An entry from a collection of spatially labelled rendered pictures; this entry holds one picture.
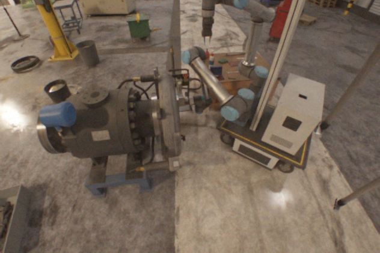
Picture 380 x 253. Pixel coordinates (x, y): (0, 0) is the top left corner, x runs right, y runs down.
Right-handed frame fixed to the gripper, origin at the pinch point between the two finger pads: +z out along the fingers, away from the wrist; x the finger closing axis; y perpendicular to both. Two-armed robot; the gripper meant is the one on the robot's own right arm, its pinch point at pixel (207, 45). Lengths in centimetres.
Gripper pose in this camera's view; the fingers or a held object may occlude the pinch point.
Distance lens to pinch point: 139.9
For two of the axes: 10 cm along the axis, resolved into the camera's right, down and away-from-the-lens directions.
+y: -1.6, -6.9, 7.1
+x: -9.9, 1.1, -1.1
